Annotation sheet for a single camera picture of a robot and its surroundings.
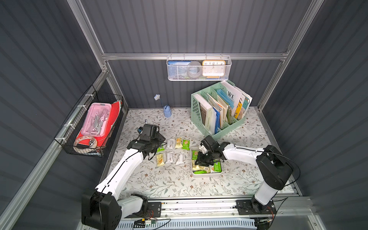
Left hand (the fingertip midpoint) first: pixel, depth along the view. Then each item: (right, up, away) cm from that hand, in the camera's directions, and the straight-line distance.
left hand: (160, 137), depth 82 cm
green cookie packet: (+15, -6, +15) cm, 22 cm away
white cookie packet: (+4, -14, +9) cm, 17 cm away
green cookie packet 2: (-3, -10, +14) cm, 17 cm away
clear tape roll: (-28, -2, -16) cm, 32 cm away
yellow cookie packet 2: (+10, -5, +16) cm, 20 cm away
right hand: (+22, -15, +4) cm, 27 cm away
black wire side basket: (-36, +3, -22) cm, 42 cm away
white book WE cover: (+47, +28, +12) cm, 56 cm away
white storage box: (+26, -23, +2) cm, 34 cm away
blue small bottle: (0, +17, +29) cm, 34 cm away
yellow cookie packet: (-2, -14, +8) cm, 16 cm away
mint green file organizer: (+23, +12, +17) cm, 31 cm away
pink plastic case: (-30, +10, -10) cm, 33 cm away
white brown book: (+27, +15, +4) cm, 32 cm away
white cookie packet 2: (+11, -14, +9) cm, 20 cm away
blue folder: (+35, +10, +7) cm, 37 cm away
